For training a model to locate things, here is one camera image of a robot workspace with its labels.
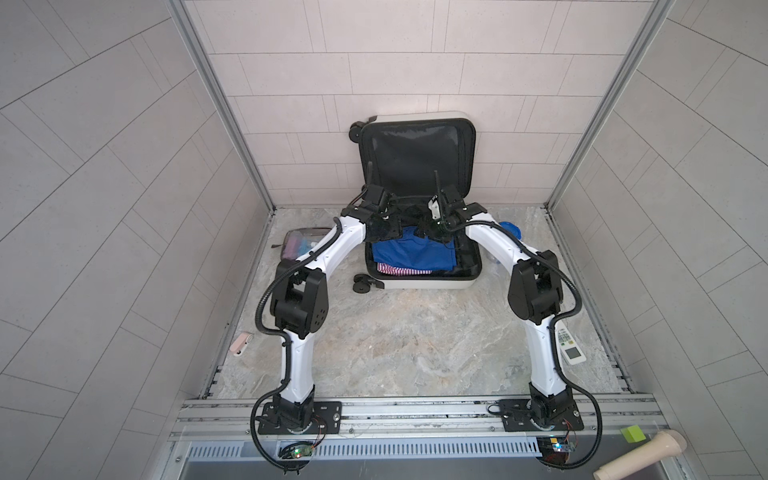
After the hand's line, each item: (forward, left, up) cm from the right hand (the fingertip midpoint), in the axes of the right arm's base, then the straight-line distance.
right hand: (418, 231), depth 95 cm
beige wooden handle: (-58, -49, -9) cm, 77 cm away
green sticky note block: (-56, -43, -10) cm, 71 cm away
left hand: (0, +5, +4) cm, 6 cm away
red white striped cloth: (-10, +7, -7) cm, 14 cm away
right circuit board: (-57, -26, -13) cm, 64 cm away
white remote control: (-35, -38, -11) cm, 53 cm away
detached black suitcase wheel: (-13, +18, -7) cm, 24 cm away
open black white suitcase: (+18, 0, +17) cm, 24 cm away
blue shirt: (-5, +1, -4) cm, 6 cm away
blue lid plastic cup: (-2, -30, +1) cm, 30 cm away
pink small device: (-30, +51, -7) cm, 59 cm away
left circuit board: (-54, +32, -8) cm, 64 cm away
